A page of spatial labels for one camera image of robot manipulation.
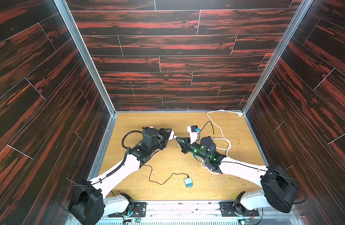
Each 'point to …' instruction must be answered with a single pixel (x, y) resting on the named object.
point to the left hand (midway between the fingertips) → (173, 132)
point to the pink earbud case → (171, 136)
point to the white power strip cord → (222, 138)
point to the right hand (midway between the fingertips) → (178, 136)
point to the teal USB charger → (188, 182)
